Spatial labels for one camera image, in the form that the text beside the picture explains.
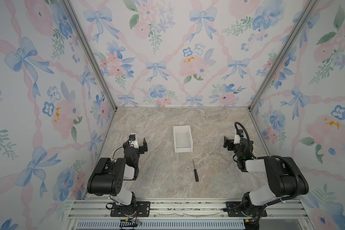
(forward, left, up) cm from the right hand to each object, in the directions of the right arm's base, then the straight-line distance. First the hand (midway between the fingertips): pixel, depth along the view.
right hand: (233, 136), depth 94 cm
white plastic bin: (+2, +33, -7) cm, 34 cm away
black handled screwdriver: (-21, +26, -7) cm, 34 cm away
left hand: (-4, +62, +2) cm, 62 cm away
